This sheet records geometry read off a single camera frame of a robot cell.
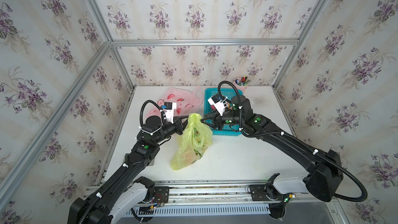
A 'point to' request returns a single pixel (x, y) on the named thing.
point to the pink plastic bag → (186, 102)
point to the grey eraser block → (152, 163)
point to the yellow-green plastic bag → (198, 137)
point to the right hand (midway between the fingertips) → (206, 118)
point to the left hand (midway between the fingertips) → (191, 117)
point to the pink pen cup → (241, 84)
